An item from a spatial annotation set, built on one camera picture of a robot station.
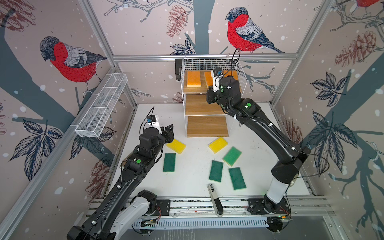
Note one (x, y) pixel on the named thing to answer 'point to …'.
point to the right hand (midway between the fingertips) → (204, 90)
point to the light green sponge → (232, 156)
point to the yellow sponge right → (217, 145)
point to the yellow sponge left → (177, 146)
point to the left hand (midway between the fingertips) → (168, 126)
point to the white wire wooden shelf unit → (203, 119)
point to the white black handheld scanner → (216, 202)
